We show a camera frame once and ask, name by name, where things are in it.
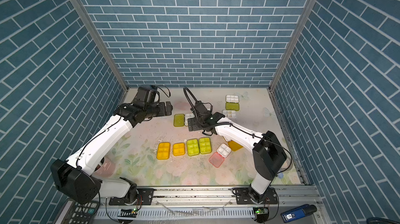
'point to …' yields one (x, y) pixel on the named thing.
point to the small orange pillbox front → (178, 149)
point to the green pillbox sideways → (179, 120)
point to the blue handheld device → (297, 212)
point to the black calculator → (74, 213)
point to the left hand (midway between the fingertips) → (169, 109)
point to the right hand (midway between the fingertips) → (197, 123)
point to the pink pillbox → (223, 151)
